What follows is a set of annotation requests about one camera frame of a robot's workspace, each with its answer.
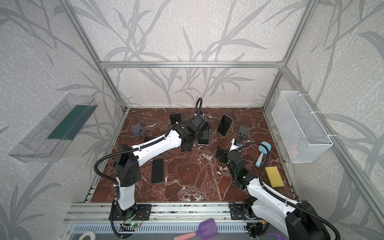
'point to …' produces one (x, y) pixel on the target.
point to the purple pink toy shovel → (207, 230)
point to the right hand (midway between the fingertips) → (223, 143)
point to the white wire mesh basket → (304, 139)
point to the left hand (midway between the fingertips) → (208, 127)
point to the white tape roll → (91, 234)
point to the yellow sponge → (274, 176)
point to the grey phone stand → (138, 129)
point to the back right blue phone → (224, 125)
